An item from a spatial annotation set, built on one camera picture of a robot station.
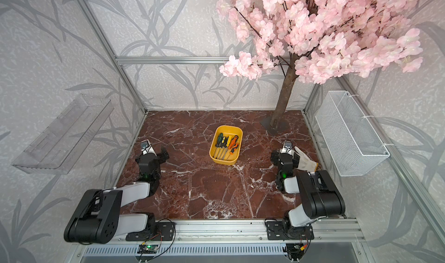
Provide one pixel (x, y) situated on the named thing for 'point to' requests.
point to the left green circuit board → (148, 249)
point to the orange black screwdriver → (233, 149)
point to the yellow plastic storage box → (227, 131)
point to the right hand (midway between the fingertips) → (285, 149)
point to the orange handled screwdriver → (232, 143)
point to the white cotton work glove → (304, 163)
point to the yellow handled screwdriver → (229, 139)
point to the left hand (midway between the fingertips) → (153, 147)
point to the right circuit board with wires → (294, 251)
